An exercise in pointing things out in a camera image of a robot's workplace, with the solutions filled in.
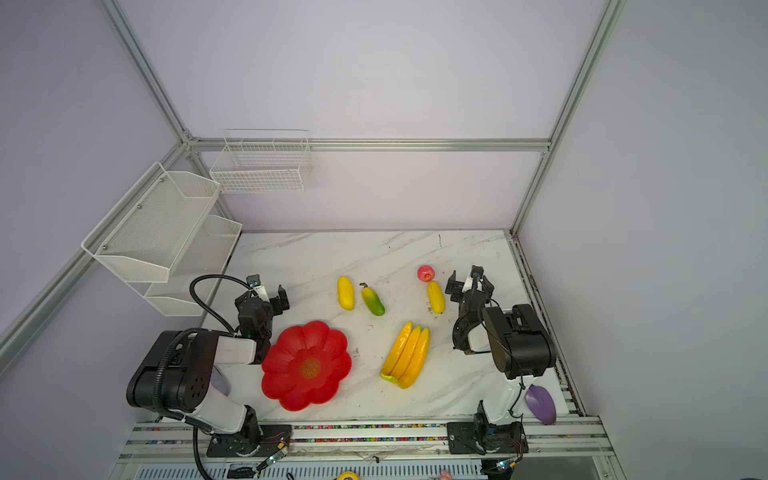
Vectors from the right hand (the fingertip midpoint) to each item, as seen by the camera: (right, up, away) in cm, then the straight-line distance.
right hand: (468, 272), depth 94 cm
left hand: (-65, -6, -1) cm, 65 cm away
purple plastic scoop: (+15, -34, -16) cm, 41 cm away
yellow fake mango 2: (-10, -9, +4) cm, 14 cm away
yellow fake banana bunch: (-20, -24, -9) cm, 33 cm away
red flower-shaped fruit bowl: (-50, -27, -8) cm, 57 cm away
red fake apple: (-13, -1, +8) cm, 15 cm away
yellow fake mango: (-40, -7, +4) cm, 41 cm away
